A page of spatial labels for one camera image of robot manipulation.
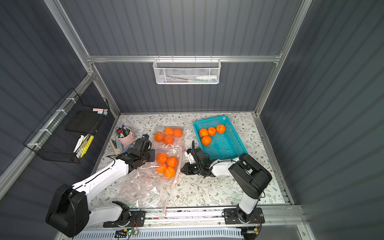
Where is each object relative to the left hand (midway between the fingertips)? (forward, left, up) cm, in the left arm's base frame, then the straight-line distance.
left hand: (150, 152), depth 87 cm
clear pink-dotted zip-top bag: (-16, -2, -9) cm, 18 cm away
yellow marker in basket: (-7, +25, +17) cm, 31 cm away
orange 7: (+22, -44, -5) cm, 50 cm away
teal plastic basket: (+17, -43, -9) cm, 47 cm away
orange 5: (+18, -32, -4) cm, 37 cm away
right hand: (-8, -19, -7) cm, 22 cm away
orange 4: (+13, -8, -5) cm, 17 cm away
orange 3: (+18, -14, -5) cm, 24 cm away
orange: (+19, -8, -4) cm, 21 cm away
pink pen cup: (+11, +18, +2) cm, 22 cm away
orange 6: (+19, -38, -4) cm, 43 cm away
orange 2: (+14, -2, -4) cm, 15 cm away
